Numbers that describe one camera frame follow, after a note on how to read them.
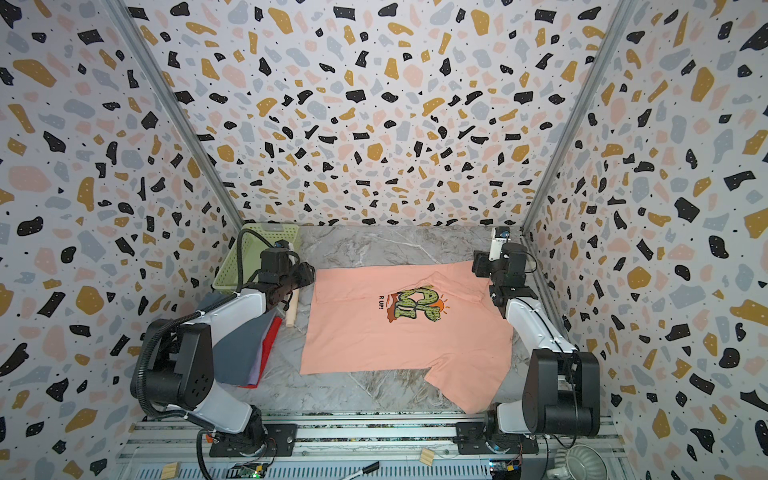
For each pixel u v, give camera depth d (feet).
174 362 1.48
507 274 2.22
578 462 2.35
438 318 3.19
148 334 1.38
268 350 2.87
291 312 3.11
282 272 2.45
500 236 2.50
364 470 2.29
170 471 2.26
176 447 2.40
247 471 2.30
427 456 2.35
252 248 3.71
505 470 2.35
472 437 2.41
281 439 2.42
